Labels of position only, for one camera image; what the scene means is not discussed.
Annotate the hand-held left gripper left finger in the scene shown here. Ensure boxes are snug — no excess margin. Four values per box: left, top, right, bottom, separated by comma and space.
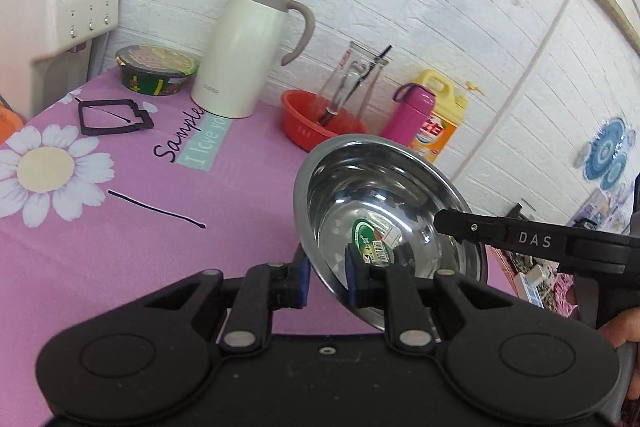
142, 243, 312, 353

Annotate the red plastic basket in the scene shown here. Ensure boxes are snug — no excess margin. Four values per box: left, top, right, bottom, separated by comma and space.
281, 90, 369, 153

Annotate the pink water bottle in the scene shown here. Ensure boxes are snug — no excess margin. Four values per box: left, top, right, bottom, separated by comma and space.
382, 83, 437, 144

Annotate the yellow detergent bottle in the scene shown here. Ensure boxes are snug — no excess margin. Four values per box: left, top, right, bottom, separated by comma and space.
409, 69, 487, 163

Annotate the orange plastic stool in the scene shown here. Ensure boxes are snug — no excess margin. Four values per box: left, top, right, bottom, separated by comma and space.
0, 96, 25, 146

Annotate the glass pitcher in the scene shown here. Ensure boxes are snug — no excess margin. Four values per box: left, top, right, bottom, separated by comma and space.
315, 41, 392, 128

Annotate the black stirring rod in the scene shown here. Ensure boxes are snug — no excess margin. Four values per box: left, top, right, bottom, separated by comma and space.
324, 44, 394, 126

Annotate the stainless steel bowl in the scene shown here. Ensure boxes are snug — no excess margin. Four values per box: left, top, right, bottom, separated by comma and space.
292, 133, 489, 333

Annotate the blue round wall decoration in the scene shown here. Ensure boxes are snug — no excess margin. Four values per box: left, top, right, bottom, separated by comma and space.
581, 117, 629, 181

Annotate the person's right hand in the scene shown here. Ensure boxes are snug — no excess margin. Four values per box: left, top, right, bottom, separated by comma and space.
597, 310, 640, 352

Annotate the green instant noodle bowl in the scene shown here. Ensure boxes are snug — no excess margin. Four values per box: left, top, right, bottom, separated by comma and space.
115, 45, 200, 98

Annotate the pink floral tablecloth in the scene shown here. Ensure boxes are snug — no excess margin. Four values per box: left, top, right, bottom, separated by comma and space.
0, 67, 511, 413

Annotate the white thermos jug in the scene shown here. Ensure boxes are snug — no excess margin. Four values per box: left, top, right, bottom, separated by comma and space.
191, 0, 316, 119

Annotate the black rubber frame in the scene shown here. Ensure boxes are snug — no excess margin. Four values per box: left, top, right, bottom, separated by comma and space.
77, 98, 155, 137

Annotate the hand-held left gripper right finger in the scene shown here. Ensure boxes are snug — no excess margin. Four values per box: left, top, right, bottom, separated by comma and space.
344, 243, 521, 353

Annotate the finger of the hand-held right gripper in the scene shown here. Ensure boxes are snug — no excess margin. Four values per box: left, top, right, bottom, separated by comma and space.
433, 208, 640, 279

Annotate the white appliance with screen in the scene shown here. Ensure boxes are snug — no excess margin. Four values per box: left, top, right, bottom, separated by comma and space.
0, 0, 126, 120

